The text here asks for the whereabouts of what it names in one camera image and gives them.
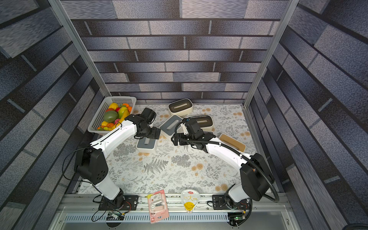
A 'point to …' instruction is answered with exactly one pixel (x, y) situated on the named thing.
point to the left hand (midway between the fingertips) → (153, 133)
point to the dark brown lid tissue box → (181, 107)
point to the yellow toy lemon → (113, 106)
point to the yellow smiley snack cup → (189, 198)
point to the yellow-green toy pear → (121, 111)
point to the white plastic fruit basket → (97, 123)
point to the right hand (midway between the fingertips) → (177, 137)
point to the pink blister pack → (157, 206)
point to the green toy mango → (110, 116)
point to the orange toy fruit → (130, 108)
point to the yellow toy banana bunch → (120, 120)
